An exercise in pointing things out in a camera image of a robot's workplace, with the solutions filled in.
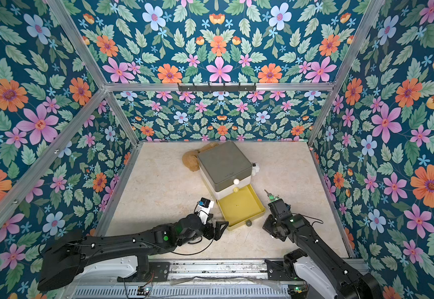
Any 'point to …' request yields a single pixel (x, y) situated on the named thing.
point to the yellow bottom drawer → (239, 208)
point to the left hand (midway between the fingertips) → (224, 221)
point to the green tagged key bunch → (271, 197)
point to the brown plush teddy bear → (190, 159)
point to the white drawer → (219, 194)
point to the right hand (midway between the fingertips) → (266, 227)
